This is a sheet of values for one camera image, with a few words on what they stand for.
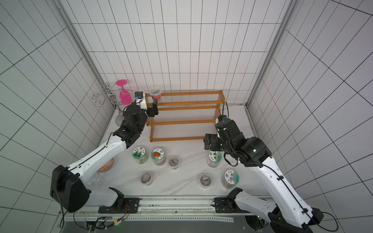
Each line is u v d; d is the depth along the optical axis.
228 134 0.45
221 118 0.59
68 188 0.39
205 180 0.76
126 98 1.01
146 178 0.76
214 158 0.81
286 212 0.38
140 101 0.62
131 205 0.73
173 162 0.83
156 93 0.80
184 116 0.91
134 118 0.57
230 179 0.74
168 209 0.73
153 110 0.67
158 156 0.83
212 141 0.55
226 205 0.65
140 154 0.83
